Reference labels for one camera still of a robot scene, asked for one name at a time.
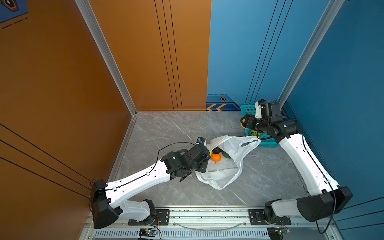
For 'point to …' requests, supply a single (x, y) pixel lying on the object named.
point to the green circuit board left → (148, 232)
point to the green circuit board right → (282, 231)
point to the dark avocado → (216, 150)
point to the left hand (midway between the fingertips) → (206, 159)
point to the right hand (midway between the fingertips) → (245, 120)
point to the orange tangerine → (216, 157)
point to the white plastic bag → (220, 174)
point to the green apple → (254, 133)
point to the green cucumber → (225, 154)
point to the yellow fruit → (211, 152)
